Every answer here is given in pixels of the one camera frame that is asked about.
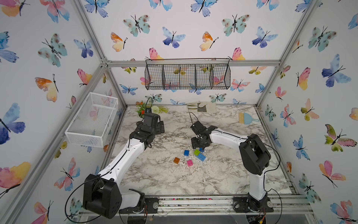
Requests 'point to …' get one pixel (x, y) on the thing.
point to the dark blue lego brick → (201, 149)
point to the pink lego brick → (189, 163)
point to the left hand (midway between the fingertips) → (155, 123)
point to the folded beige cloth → (201, 107)
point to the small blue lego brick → (186, 152)
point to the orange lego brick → (176, 160)
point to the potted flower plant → (142, 106)
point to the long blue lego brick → (201, 157)
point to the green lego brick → (196, 152)
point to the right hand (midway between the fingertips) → (197, 142)
